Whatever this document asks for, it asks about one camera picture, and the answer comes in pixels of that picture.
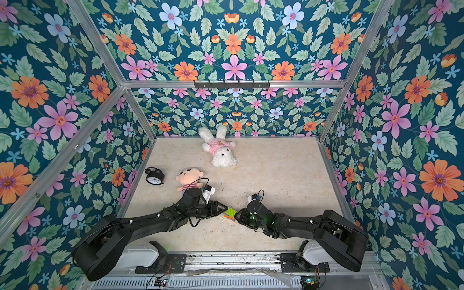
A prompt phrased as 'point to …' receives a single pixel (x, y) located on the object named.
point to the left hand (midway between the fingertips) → (228, 210)
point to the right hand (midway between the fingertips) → (235, 218)
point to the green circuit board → (310, 282)
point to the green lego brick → (231, 212)
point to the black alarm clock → (154, 176)
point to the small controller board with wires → (159, 282)
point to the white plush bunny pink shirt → (220, 149)
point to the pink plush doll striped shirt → (189, 178)
